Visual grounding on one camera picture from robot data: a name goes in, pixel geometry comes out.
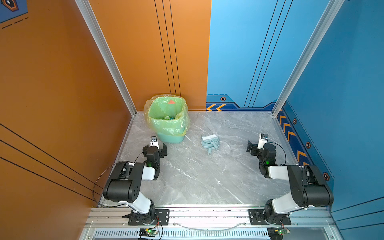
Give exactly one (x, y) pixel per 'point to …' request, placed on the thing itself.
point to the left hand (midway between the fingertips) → (155, 143)
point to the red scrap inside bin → (171, 101)
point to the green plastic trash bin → (163, 138)
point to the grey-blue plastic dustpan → (209, 144)
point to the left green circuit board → (151, 232)
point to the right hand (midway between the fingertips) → (255, 141)
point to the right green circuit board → (277, 233)
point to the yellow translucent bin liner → (167, 114)
